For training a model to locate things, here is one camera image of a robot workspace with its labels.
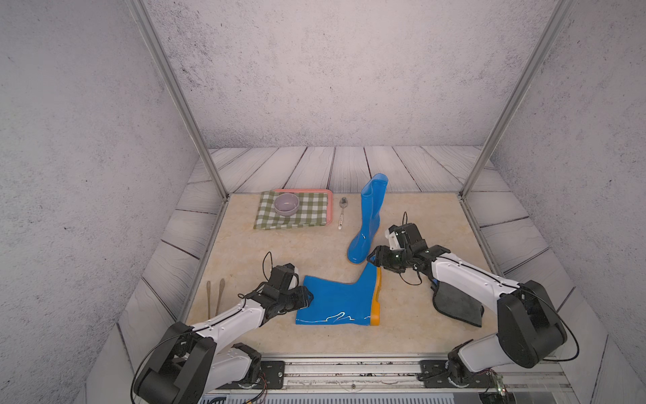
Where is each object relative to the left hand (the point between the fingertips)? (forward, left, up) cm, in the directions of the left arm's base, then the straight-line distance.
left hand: (313, 298), depth 86 cm
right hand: (+9, -21, +9) cm, 24 cm away
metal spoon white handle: (+45, -13, -2) cm, 47 cm away
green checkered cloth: (+41, +1, -2) cm, 41 cm away
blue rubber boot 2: (+26, -21, +25) cm, 41 cm away
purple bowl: (+43, +13, +1) cm, 45 cm away
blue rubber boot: (-3, -14, +2) cm, 14 cm away
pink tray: (+48, -7, -2) cm, 48 cm away
